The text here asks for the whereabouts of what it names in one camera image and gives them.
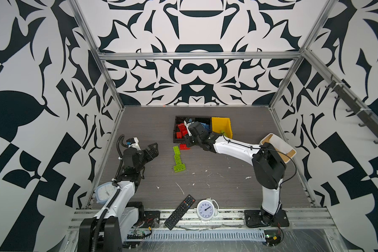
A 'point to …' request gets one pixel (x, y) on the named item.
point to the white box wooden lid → (285, 151)
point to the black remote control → (176, 218)
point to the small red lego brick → (178, 135)
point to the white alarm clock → (207, 209)
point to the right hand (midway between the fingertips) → (186, 135)
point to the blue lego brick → (206, 125)
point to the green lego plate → (176, 150)
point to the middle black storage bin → (206, 120)
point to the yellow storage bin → (219, 124)
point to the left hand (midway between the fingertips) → (150, 144)
